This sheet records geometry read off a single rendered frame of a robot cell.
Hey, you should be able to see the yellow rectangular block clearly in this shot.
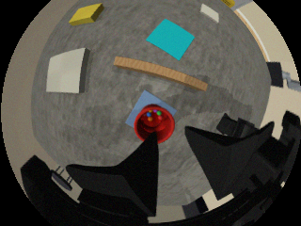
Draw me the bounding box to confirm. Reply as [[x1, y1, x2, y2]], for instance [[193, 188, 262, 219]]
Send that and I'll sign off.
[[69, 3, 104, 26]]

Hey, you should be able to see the red cup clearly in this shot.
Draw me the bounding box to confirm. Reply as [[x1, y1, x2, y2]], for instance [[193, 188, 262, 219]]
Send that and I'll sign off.
[[135, 105, 176, 143]]

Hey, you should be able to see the brown wooden bar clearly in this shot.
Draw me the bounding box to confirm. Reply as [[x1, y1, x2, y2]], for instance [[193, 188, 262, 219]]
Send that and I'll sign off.
[[114, 56, 208, 91]]

